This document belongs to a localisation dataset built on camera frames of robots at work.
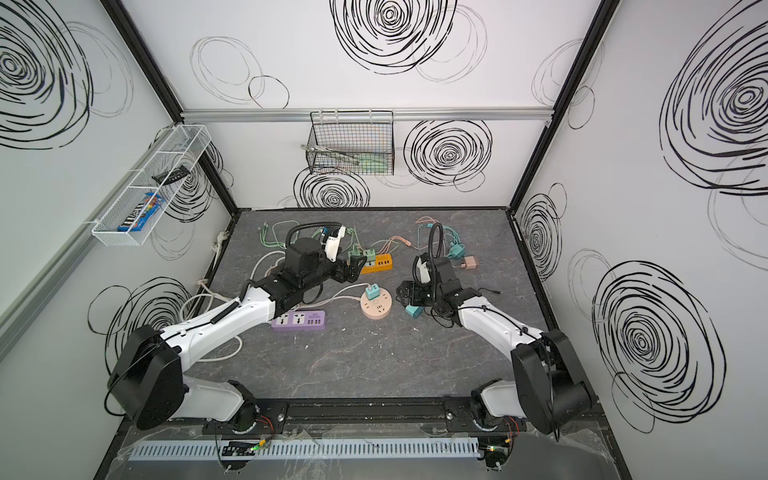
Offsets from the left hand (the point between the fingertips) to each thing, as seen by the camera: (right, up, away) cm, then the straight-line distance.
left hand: (356, 253), depth 81 cm
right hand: (+14, -11, +7) cm, 20 cm away
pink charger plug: (+37, -5, +20) cm, 42 cm away
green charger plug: (+17, -18, +9) cm, 27 cm away
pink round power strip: (+6, -18, +10) cm, 21 cm away
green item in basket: (+3, +28, +18) cm, 34 cm away
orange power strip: (+7, -4, +21) cm, 22 cm away
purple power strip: (-17, -20, +6) cm, 27 cm away
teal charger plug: (+4, -12, +8) cm, 16 cm away
